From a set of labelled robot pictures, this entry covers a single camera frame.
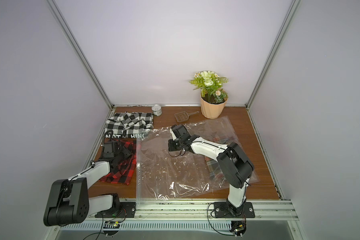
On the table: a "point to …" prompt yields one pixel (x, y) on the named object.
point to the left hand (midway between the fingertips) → (129, 149)
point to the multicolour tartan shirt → (212, 166)
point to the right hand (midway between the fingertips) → (167, 140)
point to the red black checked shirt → (124, 173)
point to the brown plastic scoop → (183, 116)
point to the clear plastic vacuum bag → (163, 175)
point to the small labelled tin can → (157, 110)
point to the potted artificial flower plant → (213, 97)
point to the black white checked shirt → (126, 125)
